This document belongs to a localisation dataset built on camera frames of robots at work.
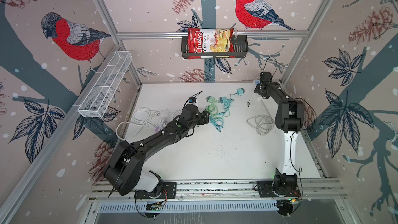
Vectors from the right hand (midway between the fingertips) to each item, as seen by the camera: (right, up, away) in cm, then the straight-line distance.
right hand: (259, 91), depth 109 cm
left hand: (-40, -12, -25) cm, 48 cm away
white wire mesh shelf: (-90, -6, -37) cm, 98 cm away
